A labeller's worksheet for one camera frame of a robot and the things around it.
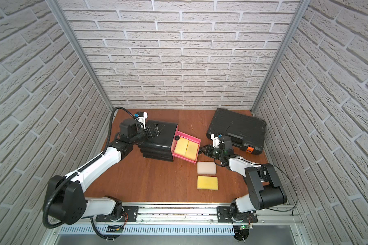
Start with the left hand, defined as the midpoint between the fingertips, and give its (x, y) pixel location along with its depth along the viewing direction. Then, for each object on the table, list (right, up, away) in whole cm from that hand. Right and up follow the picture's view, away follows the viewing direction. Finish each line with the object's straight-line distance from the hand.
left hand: (162, 125), depth 81 cm
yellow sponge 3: (+16, -16, +10) cm, 25 cm away
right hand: (+23, -14, +9) cm, 28 cm away
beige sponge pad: (+25, -25, +6) cm, 36 cm away
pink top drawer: (+10, -7, +14) cm, 18 cm away
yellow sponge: (+25, -32, +2) cm, 41 cm away
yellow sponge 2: (+10, -13, +10) cm, 19 cm away
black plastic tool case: (+53, -5, +17) cm, 56 cm away
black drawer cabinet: (-1, -12, -2) cm, 12 cm away
